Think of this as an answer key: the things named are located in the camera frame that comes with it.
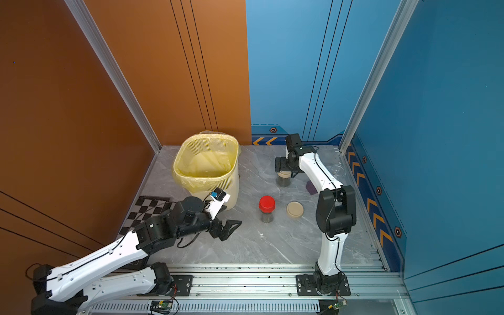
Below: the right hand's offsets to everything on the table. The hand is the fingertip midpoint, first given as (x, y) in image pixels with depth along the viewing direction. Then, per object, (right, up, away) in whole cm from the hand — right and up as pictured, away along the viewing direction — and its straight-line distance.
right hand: (287, 166), depth 94 cm
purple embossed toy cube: (+12, -11, +2) cm, 16 cm away
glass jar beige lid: (-1, -6, +3) cm, 7 cm away
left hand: (-22, -16, -26) cm, 38 cm away
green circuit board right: (+14, -49, -25) cm, 57 cm away
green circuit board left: (-50, -52, -22) cm, 75 cm away
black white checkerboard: (-68, -20, -3) cm, 71 cm away
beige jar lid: (+3, -20, -2) cm, 20 cm away
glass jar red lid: (-10, -16, -13) cm, 23 cm away
